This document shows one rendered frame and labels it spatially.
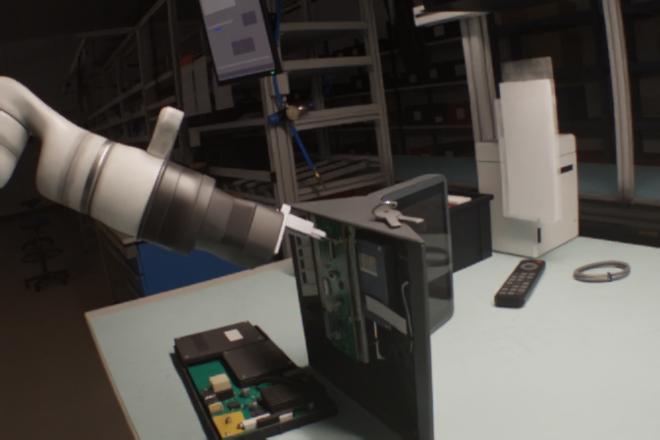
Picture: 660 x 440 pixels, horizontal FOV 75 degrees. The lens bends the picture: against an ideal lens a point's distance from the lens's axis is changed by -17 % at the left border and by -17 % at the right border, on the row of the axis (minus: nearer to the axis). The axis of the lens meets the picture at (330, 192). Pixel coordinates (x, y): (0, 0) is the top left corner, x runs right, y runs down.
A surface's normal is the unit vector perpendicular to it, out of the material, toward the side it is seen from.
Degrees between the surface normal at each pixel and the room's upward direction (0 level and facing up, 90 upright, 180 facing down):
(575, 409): 0
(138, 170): 56
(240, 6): 101
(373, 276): 90
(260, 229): 68
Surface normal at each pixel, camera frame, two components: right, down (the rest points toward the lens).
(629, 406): -0.12, -0.98
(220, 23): -0.49, 0.39
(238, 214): 0.07, -0.39
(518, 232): -0.83, 0.19
